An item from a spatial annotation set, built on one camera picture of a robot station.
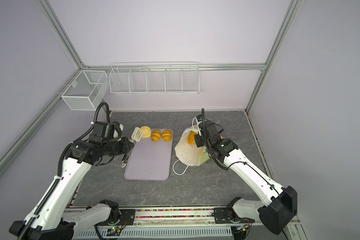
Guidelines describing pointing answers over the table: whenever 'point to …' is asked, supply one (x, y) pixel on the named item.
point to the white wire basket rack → (158, 77)
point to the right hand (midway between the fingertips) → (201, 133)
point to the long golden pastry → (191, 138)
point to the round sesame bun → (146, 131)
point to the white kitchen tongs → (137, 135)
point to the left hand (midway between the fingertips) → (132, 147)
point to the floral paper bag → (188, 154)
